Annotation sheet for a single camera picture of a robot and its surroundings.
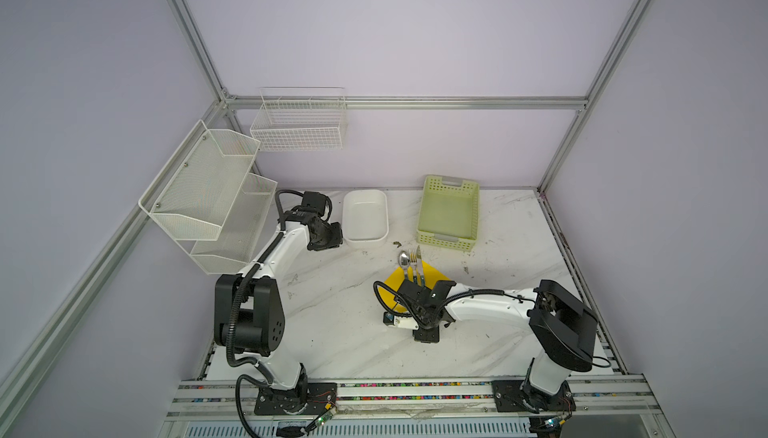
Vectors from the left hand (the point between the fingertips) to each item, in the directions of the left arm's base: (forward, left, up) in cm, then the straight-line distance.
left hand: (335, 242), depth 90 cm
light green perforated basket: (+23, -40, -13) cm, 48 cm away
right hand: (-22, -25, -12) cm, 35 cm away
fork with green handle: (0, -25, -12) cm, 27 cm away
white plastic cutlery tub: (+19, -7, -11) cm, 23 cm away
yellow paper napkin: (-5, -31, -13) cm, 34 cm away
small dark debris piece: (+8, -19, -12) cm, 24 cm away
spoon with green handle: (0, -22, -11) cm, 24 cm away
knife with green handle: (-1, -27, -12) cm, 30 cm away
